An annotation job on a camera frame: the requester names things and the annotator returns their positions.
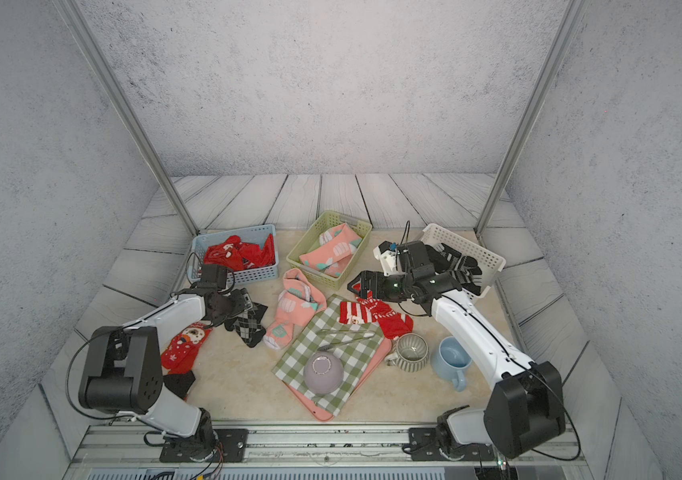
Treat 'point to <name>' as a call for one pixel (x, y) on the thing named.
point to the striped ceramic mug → (409, 352)
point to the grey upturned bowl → (323, 373)
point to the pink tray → (358, 392)
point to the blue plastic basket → (254, 234)
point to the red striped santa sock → (351, 313)
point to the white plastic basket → (489, 262)
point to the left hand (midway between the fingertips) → (247, 305)
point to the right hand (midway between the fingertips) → (363, 288)
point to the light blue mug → (451, 360)
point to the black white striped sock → (465, 269)
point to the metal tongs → (336, 337)
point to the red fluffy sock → (241, 256)
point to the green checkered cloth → (354, 344)
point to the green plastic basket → (310, 240)
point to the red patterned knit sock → (392, 324)
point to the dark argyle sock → (247, 322)
